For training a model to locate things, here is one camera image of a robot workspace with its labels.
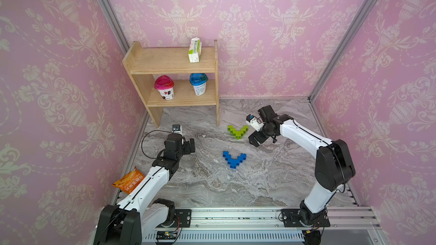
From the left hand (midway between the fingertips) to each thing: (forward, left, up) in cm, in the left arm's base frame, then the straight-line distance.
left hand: (185, 140), depth 87 cm
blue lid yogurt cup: (+24, -7, +20) cm, 32 cm away
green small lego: (+13, -33, -8) cm, 36 cm away
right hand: (+5, -38, -2) cm, 39 cm away
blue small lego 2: (-3, -31, -10) cm, 33 cm away
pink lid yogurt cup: (+20, +10, +19) cm, 30 cm away
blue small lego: (-3, -21, -9) cm, 23 cm away
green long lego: (+10, -29, -9) cm, 32 cm away
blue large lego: (-8, -25, -9) cm, 28 cm away
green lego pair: (+12, -25, -8) cm, 29 cm away
